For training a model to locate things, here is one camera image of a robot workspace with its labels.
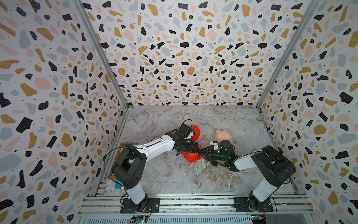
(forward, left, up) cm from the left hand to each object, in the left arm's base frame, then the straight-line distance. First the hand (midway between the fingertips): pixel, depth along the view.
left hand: (195, 149), depth 87 cm
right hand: (-2, -2, 0) cm, 3 cm away
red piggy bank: (-4, +3, -2) cm, 6 cm away
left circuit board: (-35, +30, -8) cm, 47 cm away
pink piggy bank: (+9, -18, +1) cm, 21 cm away
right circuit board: (-35, -31, -9) cm, 48 cm away
